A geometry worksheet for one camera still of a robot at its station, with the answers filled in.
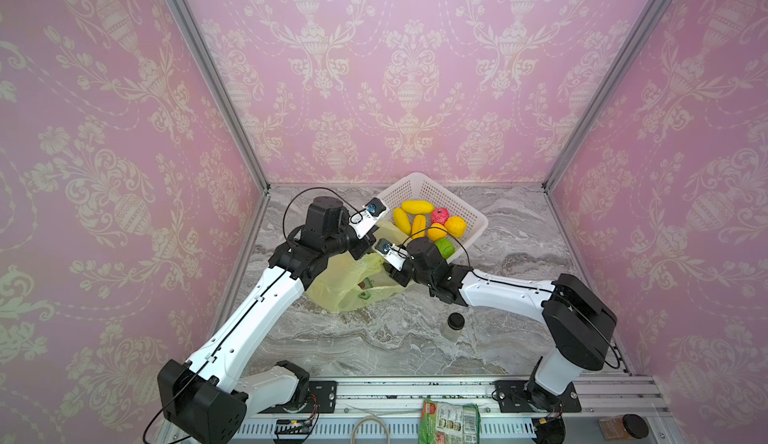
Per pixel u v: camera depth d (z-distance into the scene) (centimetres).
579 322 45
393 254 71
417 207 110
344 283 75
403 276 75
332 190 58
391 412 73
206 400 37
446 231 102
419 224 103
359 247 65
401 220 106
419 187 113
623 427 63
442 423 69
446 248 95
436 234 102
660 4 72
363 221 62
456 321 78
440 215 104
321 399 74
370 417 72
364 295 78
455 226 100
